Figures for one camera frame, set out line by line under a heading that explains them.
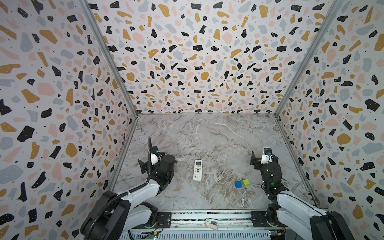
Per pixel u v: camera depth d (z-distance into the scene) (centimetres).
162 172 67
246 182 85
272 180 65
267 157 73
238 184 85
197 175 88
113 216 41
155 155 70
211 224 72
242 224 74
